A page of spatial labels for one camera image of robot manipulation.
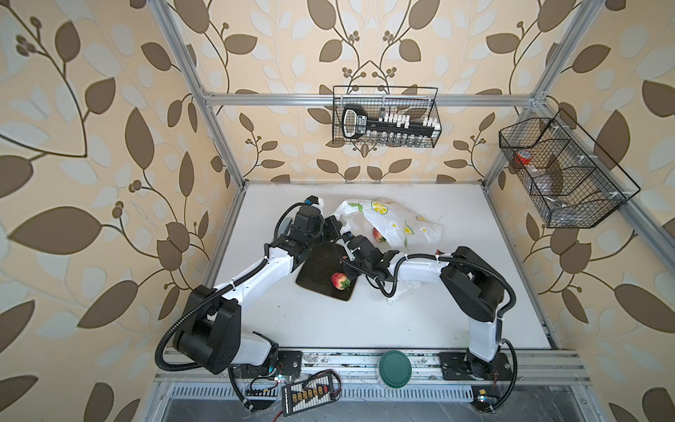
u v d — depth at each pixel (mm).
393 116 817
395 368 654
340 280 864
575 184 723
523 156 882
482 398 707
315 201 772
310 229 655
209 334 421
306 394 680
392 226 842
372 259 723
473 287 494
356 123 845
